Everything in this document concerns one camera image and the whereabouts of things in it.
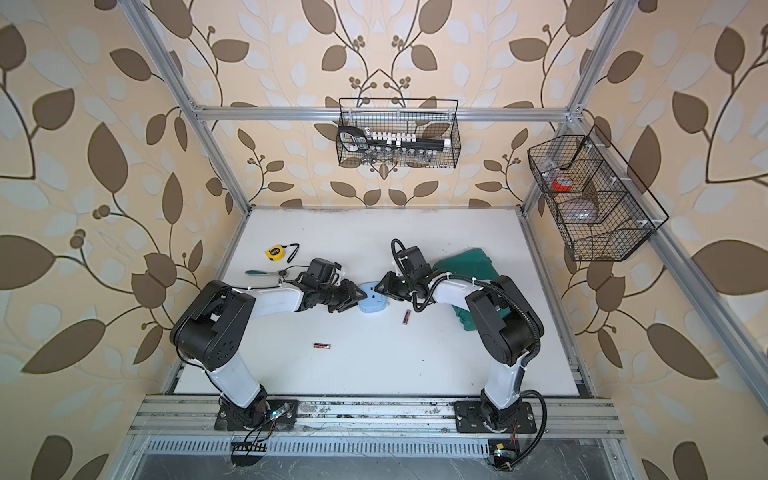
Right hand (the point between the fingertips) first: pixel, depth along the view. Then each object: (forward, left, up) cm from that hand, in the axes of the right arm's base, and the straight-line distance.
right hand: (377, 290), depth 92 cm
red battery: (-7, -9, -4) cm, 12 cm away
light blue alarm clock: (-3, +1, -1) cm, 4 cm away
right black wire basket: (+25, -59, +26) cm, 70 cm away
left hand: (-1, +5, 0) cm, 5 cm away
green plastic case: (+9, -32, -1) cm, 33 cm away
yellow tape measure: (+18, +36, -2) cm, 40 cm away
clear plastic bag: (+3, -51, +29) cm, 59 cm away
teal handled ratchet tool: (+10, +41, -4) cm, 42 cm away
